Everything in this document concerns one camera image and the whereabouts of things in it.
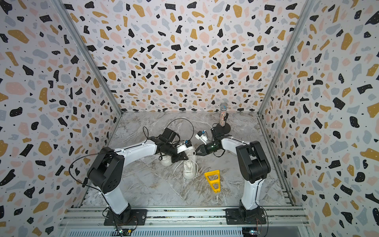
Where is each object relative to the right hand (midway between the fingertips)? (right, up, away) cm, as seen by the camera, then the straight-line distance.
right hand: (195, 154), depth 90 cm
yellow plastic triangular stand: (+12, -14, -3) cm, 18 cm away
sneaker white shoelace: (0, +2, -3) cm, 3 cm away
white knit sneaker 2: (-3, -7, -3) cm, 8 cm away
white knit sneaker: (-17, -3, -2) cm, 18 cm away
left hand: (-4, -1, -2) cm, 5 cm away
